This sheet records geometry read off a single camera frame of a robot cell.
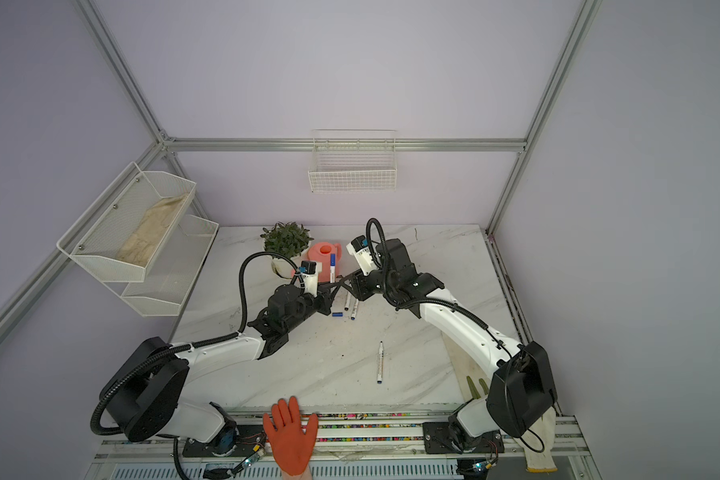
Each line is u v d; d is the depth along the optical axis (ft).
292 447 2.34
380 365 2.81
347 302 2.56
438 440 2.40
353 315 3.14
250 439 2.44
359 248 2.22
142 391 1.41
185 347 1.59
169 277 3.04
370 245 2.21
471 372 2.78
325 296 2.43
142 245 2.51
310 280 2.44
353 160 3.11
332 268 2.66
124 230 2.57
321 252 3.22
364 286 2.26
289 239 3.10
